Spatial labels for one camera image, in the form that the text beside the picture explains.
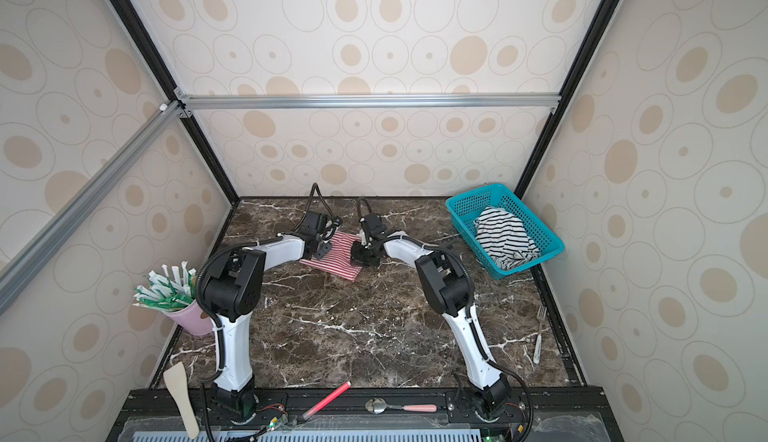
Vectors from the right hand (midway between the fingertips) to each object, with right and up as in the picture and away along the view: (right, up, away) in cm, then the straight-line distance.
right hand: (350, 261), depth 101 cm
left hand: (-10, +10, +4) cm, 14 cm away
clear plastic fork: (+59, -15, -11) cm, 62 cm away
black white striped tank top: (+53, +8, +2) cm, 53 cm away
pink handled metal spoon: (+10, -34, -25) cm, 43 cm away
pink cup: (-40, -13, -21) cm, 47 cm away
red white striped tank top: (-4, 0, -3) cm, 5 cm away
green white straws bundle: (-46, -6, -23) cm, 51 cm away
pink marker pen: (-3, -32, -26) cm, 42 cm away
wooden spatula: (-43, -28, -23) cm, 56 cm away
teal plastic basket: (+42, +19, +11) cm, 47 cm away
